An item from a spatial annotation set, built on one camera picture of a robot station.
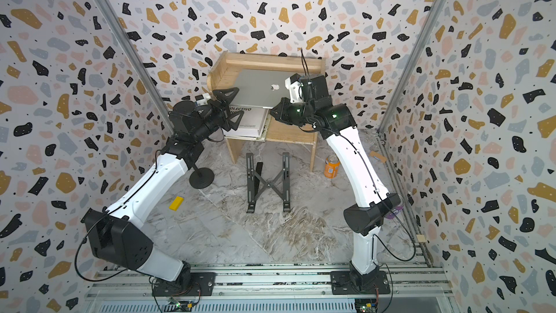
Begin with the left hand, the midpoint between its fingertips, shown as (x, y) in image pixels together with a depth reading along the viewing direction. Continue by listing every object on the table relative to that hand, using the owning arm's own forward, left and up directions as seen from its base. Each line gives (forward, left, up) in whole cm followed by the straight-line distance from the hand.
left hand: (243, 97), depth 68 cm
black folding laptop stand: (-7, 0, -39) cm, 40 cm away
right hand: (-4, -8, -3) cm, 10 cm away
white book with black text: (+6, 0, -17) cm, 18 cm away
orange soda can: (0, -33, -37) cm, 50 cm away
